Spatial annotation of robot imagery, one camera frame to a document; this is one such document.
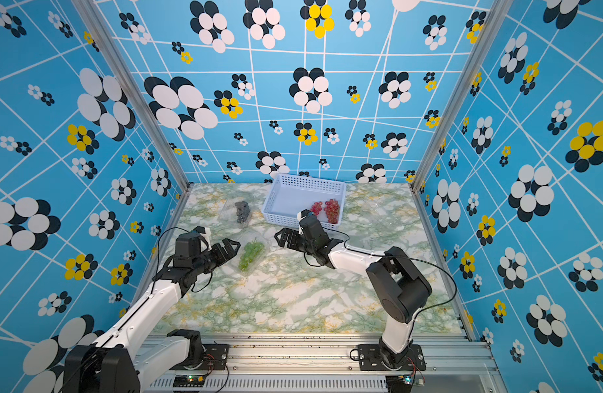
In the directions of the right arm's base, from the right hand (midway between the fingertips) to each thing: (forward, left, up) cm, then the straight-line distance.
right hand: (287, 236), depth 89 cm
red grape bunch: (+20, -11, -7) cm, 24 cm away
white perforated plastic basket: (+30, +1, -9) cm, 31 cm away
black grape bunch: (+19, +22, -8) cm, 30 cm away
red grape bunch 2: (+20, -18, -8) cm, 28 cm away
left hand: (-5, +18, +2) cm, 19 cm away
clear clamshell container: (+7, +18, -10) cm, 22 cm away
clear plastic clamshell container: (+17, +29, -9) cm, 34 cm away
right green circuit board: (-43, -35, -12) cm, 56 cm away
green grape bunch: (-1, +14, -8) cm, 17 cm away
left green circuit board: (-43, +27, -13) cm, 53 cm away
